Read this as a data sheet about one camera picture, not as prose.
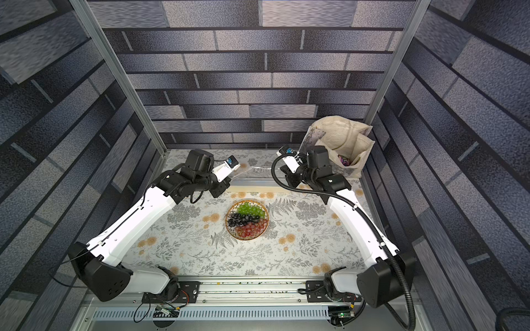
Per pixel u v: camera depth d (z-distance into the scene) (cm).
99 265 38
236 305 72
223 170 65
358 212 46
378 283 38
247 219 88
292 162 64
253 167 76
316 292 73
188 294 73
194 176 55
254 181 101
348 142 100
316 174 56
